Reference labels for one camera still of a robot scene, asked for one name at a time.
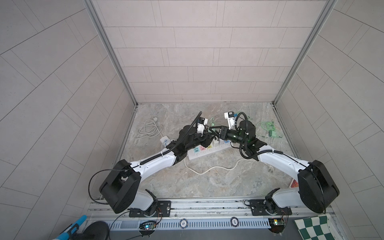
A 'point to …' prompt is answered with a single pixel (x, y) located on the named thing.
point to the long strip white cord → (216, 166)
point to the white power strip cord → (150, 128)
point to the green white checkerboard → (317, 227)
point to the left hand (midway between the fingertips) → (216, 132)
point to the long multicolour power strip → (201, 151)
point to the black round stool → (97, 230)
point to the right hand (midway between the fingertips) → (210, 131)
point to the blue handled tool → (74, 229)
